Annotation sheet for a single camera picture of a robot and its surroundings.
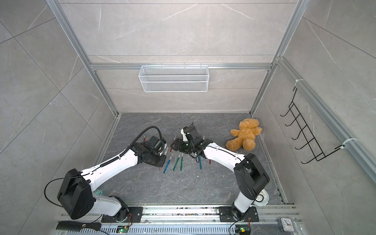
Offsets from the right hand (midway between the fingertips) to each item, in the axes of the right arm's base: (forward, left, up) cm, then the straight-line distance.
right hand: (175, 147), depth 84 cm
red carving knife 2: (0, 0, +7) cm, 7 cm away
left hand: (-6, +6, -5) cm, 9 cm away
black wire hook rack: (-10, -63, +17) cm, 66 cm away
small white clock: (-37, -55, -12) cm, 67 cm away
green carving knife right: (-3, -3, -14) cm, 15 cm away
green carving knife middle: (-2, 0, -14) cm, 14 cm away
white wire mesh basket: (+46, +2, +16) cm, 49 cm away
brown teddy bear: (+17, -50, -6) cm, 53 cm away
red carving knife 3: (-3, -22, -14) cm, 26 cm away
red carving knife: (-8, +10, -13) cm, 18 cm away
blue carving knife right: (-16, -13, +17) cm, 26 cm away
